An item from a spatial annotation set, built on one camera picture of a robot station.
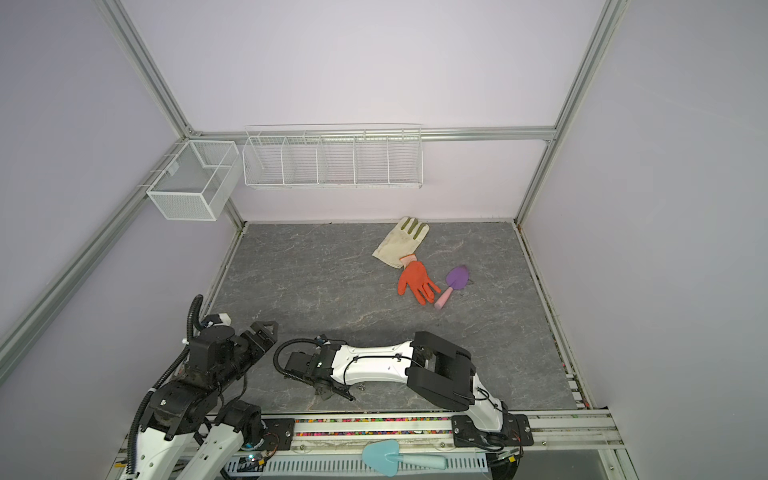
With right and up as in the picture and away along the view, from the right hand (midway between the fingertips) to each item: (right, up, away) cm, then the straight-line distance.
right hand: (336, 383), depth 81 cm
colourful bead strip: (+10, -7, -4) cm, 13 cm away
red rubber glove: (+24, +27, +21) cm, 42 cm away
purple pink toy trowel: (+38, +27, +22) cm, 52 cm away
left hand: (-15, +15, -8) cm, 23 cm away
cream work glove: (+20, +41, +34) cm, 56 cm away
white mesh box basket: (-49, +58, +15) cm, 77 cm away
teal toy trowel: (+13, -12, -11) cm, 21 cm away
